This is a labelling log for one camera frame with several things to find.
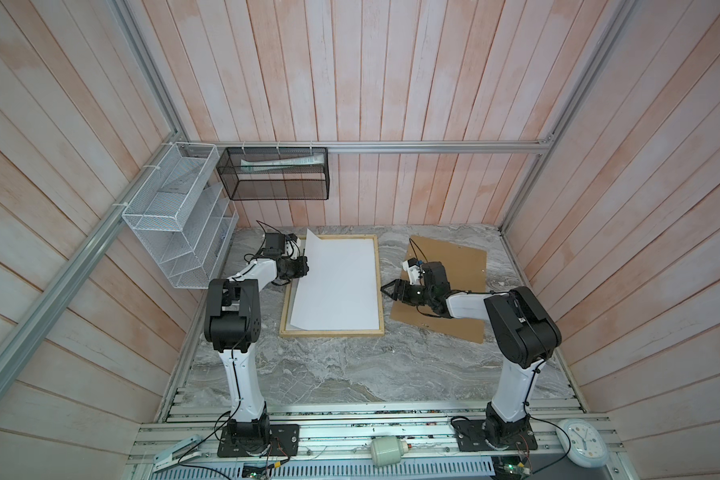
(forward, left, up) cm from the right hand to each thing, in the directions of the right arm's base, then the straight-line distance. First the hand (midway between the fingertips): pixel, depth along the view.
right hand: (386, 290), depth 97 cm
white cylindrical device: (-45, +2, +4) cm, 46 cm away
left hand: (+7, +27, 0) cm, 28 cm away
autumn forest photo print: (0, +16, +1) cm, 16 cm away
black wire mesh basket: (+36, +40, +20) cm, 58 cm away
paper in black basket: (+25, +38, +31) cm, 55 cm away
